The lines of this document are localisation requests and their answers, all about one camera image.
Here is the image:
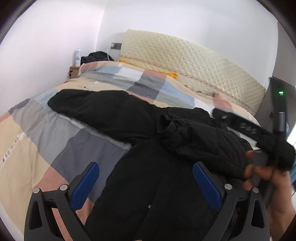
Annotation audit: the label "black puffer jacket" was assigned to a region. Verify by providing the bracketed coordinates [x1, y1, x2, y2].
[48, 89, 251, 240]

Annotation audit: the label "person's right hand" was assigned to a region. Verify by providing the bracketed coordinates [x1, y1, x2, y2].
[243, 164, 295, 240]

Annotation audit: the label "grey white wardrobe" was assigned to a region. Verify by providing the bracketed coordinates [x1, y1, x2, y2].
[255, 23, 295, 131]

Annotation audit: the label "plaid patchwork bed quilt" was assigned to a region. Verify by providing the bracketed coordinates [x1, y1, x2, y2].
[1, 61, 255, 240]

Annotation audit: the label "floral pillow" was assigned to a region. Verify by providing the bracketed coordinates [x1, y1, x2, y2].
[181, 81, 216, 97]

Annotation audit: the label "cream quilted headboard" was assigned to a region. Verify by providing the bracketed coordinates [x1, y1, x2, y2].
[119, 29, 266, 115]

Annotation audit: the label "wooden nightstand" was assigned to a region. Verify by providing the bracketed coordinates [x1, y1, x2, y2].
[69, 66, 80, 79]

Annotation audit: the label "yellow pillow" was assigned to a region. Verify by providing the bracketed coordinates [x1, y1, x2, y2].
[118, 59, 179, 79]

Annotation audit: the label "black bag on nightstand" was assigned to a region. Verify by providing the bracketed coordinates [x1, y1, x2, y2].
[80, 51, 114, 65]

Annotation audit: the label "white spray bottle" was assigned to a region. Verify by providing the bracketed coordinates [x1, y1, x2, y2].
[75, 47, 82, 67]

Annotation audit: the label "white charging cable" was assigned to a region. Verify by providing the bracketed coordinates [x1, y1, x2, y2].
[106, 44, 115, 61]

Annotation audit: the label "wall power outlet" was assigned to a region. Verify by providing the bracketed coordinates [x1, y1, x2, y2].
[110, 43, 122, 50]

